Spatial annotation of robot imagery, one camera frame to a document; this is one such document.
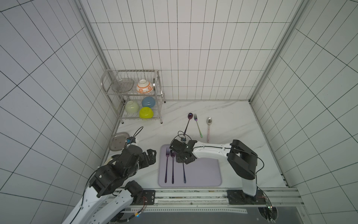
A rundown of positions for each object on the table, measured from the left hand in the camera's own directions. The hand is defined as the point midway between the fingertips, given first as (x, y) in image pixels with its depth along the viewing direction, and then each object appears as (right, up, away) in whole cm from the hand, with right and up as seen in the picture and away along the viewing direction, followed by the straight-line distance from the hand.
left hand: (146, 158), depth 69 cm
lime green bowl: (-8, +23, +32) cm, 41 cm away
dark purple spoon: (+13, -3, +17) cm, 21 cm away
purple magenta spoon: (+25, +20, +38) cm, 50 cm away
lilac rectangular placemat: (+30, -13, +13) cm, 35 cm away
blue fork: (+20, -14, +12) cm, 27 cm away
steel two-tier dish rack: (-12, +35, +17) cm, 41 cm away
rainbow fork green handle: (+30, +18, +38) cm, 51 cm away
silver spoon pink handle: (+40, +15, +35) cm, 55 cm away
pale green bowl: (-20, +27, +36) cm, 49 cm away
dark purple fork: (+9, -4, +21) cm, 23 cm away
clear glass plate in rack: (-22, +42, +24) cm, 53 cm away
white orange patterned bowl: (-6, +39, +17) cm, 43 cm away
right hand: (+15, -8, +18) cm, 25 cm away
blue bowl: (-8, +31, +38) cm, 50 cm away
